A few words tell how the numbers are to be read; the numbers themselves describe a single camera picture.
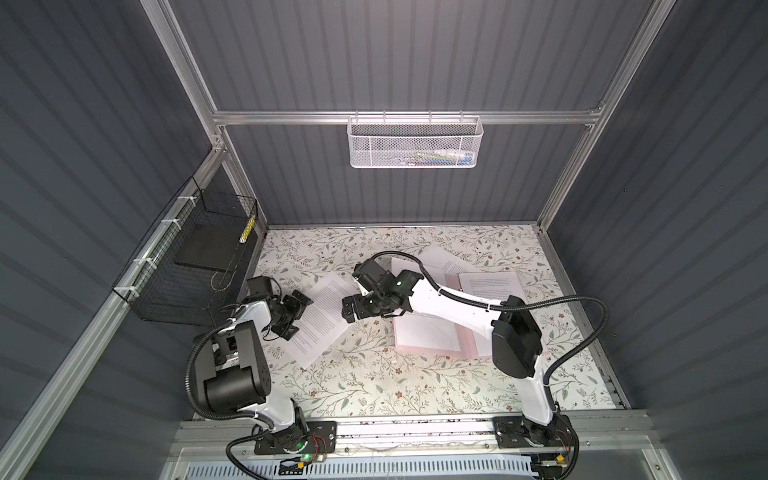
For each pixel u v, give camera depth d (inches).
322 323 37.0
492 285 40.3
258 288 29.2
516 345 20.0
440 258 43.9
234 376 18.2
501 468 27.8
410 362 34.1
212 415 17.6
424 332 34.7
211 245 30.4
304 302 33.4
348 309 29.6
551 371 21.7
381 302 25.2
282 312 31.3
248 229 32.2
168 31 27.9
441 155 36.5
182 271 28.4
